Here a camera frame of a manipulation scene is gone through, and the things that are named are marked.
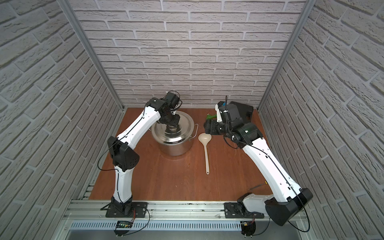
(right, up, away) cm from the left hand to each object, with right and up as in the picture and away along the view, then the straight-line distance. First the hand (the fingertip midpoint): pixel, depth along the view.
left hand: (170, 118), depth 88 cm
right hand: (+24, -3, -17) cm, 29 cm away
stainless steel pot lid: (-1, -9, -2) cm, 9 cm away
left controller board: (-21, -53, -15) cm, 59 cm away
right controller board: (+41, -53, -18) cm, 69 cm away
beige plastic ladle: (+22, -13, +12) cm, 28 cm away
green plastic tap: (+26, +2, +26) cm, 36 cm away
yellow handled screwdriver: (+51, -38, -6) cm, 64 cm away
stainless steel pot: (+2, -21, +10) cm, 23 cm away
